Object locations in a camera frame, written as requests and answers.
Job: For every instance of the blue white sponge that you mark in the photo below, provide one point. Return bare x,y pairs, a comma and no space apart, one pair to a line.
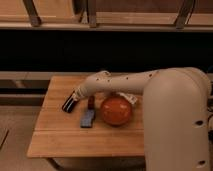
87,119

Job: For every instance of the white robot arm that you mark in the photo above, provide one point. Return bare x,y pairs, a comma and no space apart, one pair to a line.
174,108

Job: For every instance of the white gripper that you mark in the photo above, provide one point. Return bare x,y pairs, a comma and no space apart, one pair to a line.
70,103

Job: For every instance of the wooden table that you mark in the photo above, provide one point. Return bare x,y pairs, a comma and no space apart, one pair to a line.
58,134

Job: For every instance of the orange bowl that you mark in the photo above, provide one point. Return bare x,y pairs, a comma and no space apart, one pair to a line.
116,110

